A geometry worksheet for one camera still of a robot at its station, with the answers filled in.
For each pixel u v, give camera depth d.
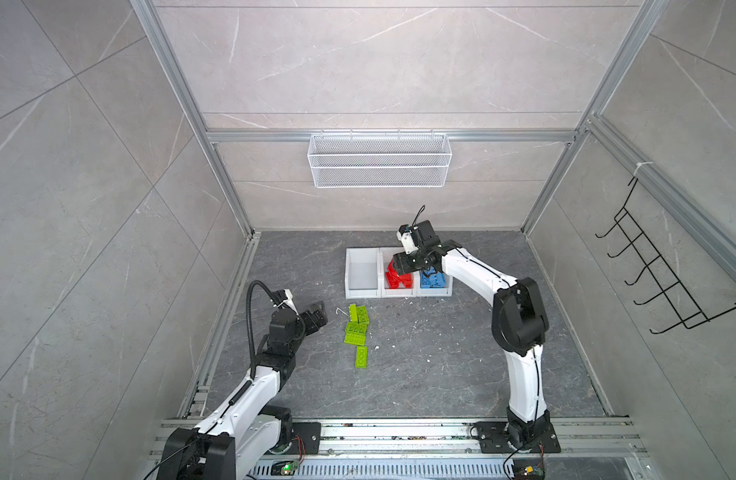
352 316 0.93
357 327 0.91
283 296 0.76
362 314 0.95
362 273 1.06
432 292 0.98
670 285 0.63
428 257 0.72
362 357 0.87
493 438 0.73
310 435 0.73
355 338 0.90
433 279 0.98
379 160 1.01
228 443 0.42
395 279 0.99
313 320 0.76
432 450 0.73
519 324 0.54
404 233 0.88
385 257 1.01
